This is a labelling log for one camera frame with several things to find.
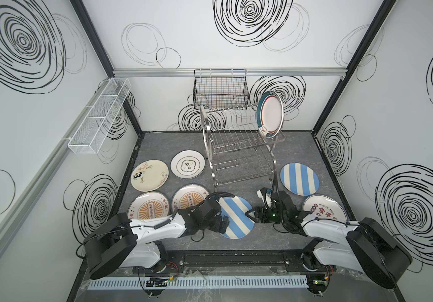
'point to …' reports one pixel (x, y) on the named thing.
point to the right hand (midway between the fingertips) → (248, 217)
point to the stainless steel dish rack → (238, 153)
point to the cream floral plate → (149, 175)
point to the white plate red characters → (325, 207)
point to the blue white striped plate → (240, 224)
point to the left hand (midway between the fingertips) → (224, 221)
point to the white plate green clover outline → (187, 164)
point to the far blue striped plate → (299, 178)
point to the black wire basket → (215, 89)
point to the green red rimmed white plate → (270, 114)
